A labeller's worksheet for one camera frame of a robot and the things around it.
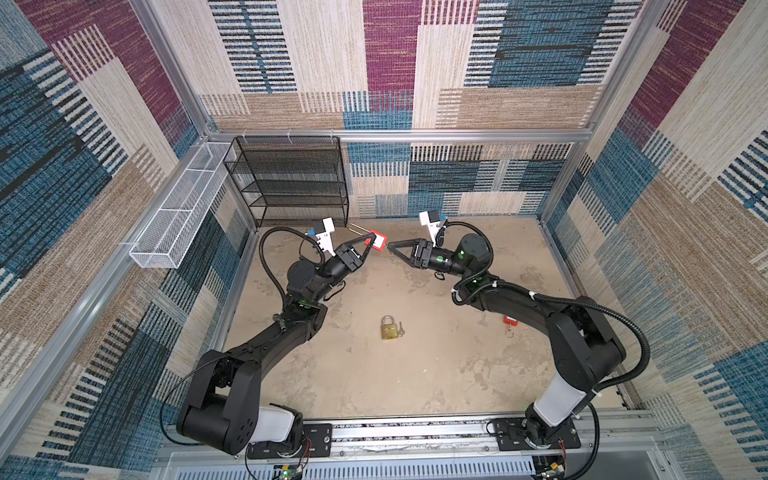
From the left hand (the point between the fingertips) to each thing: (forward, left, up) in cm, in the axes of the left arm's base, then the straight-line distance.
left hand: (377, 235), depth 70 cm
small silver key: (-8, -6, -35) cm, 36 cm away
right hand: (-1, -2, -5) cm, 6 cm away
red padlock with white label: (0, -1, -2) cm, 2 cm away
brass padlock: (-8, -3, -34) cm, 35 cm away
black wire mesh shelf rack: (+43, +32, -18) cm, 57 cm away
